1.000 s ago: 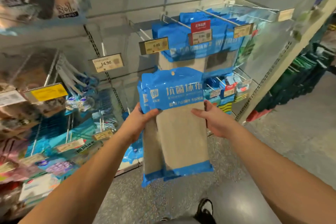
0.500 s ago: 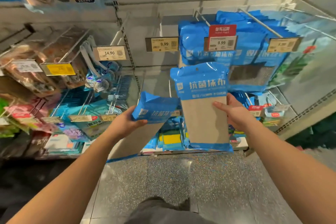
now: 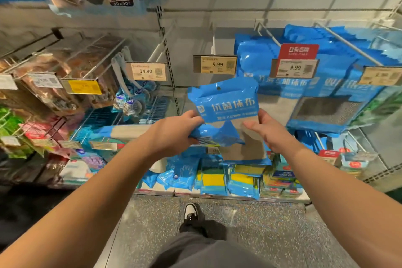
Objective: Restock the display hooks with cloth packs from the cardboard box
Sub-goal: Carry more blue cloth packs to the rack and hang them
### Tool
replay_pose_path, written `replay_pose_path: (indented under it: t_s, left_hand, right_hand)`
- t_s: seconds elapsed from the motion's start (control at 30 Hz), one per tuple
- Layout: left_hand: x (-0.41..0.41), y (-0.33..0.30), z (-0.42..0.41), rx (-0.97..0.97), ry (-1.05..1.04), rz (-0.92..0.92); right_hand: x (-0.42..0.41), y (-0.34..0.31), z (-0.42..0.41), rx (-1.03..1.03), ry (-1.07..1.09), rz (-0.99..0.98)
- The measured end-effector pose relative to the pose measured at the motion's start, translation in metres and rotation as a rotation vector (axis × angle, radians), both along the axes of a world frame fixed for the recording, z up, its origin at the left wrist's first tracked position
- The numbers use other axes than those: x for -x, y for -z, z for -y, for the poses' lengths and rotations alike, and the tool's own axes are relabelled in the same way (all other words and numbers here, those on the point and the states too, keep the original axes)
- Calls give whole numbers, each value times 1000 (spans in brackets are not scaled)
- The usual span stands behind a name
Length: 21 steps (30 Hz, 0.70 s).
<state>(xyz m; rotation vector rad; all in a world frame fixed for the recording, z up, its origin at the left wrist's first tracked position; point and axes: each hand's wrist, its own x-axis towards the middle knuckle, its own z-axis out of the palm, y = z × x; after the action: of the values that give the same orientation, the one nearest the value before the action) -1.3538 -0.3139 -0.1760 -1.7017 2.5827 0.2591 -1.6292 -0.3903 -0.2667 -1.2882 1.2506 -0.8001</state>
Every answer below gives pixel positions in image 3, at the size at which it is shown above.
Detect teal cloth packets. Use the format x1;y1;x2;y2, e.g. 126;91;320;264
69;108;170;152

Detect person's right forearm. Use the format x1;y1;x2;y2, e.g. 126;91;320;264
286;145;402;268

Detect yellowish price tag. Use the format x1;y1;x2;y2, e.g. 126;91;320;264
358;65;402;87
124;61;169;82
193;55;238;76

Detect blue steel-cloth packets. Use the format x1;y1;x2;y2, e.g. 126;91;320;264
283;24;402;134

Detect hanging brownish packets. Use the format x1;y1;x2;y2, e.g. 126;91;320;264
0;32;126;115

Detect red white price tag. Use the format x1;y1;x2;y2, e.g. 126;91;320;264
270;43;319;80

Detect blue cloth packet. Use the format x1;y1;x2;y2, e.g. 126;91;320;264
187;76;268;164

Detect bright yellow price tag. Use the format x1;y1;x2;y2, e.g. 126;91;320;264
61;77;104;96

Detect person's right hand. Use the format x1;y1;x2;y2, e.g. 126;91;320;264
243;109;303;159

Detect blue glove packets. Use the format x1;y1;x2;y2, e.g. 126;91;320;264
141;152;202;191

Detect yellow green sponge packets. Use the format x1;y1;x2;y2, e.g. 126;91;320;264
195;164;265;199

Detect pink goods pile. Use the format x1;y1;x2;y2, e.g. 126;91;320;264
0;114;108;187

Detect person's grey trousers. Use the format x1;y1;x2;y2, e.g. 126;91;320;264
151;217;271;268

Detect person's black shoe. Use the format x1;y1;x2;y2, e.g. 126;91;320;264
182;202;201;224

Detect person's left hand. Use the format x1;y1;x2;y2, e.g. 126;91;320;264
146;109;206;159

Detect blue cloth packets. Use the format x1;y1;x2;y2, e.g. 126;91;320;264
234;32;353;99

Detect striped sponge packets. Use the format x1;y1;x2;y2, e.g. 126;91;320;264
260;155;309;199

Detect pale white price tag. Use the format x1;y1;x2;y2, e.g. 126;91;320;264
0;73;18;91
26;72;64;89

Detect metal peg hook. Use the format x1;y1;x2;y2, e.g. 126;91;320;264
314;21;384;67
254;20;280;47
147;26;173;64
210;26;217;57

